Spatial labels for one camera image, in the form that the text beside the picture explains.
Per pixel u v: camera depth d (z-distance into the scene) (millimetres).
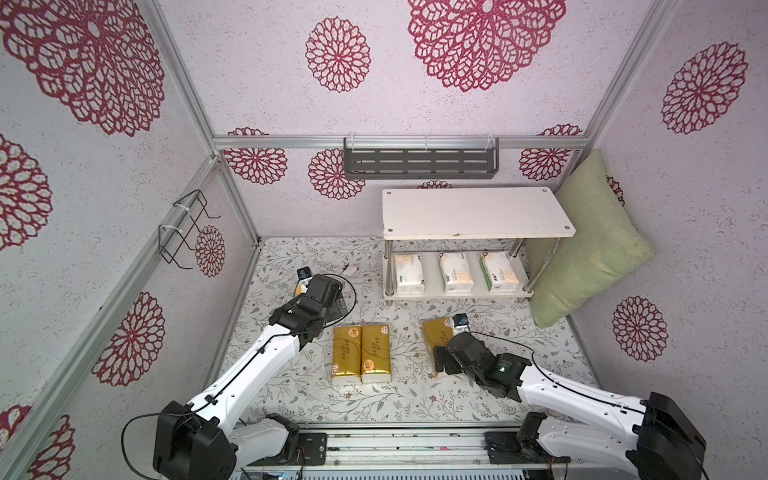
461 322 732
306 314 573
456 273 947
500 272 949
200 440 381
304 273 707
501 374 580
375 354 829
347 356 830
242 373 454
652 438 399
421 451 751
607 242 728
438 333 877
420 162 996
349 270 1093
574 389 493
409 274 947
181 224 763
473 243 1206
